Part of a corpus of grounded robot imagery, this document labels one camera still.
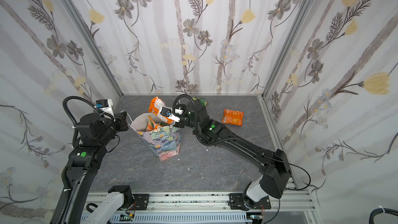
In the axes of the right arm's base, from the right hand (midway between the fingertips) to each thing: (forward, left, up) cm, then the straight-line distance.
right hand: (167, 102), depth 65 cm
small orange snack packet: (+17, -37, -35) cm, 54 cm away
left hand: (-1, +20, -4) cm, 20 cm away
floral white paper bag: (-8, +3, -21) cm, 23 cm away
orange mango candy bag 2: (-3, +10, -16) cm, 19 cm away
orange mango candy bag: (+2, +7, -7) cm, 10 cm away
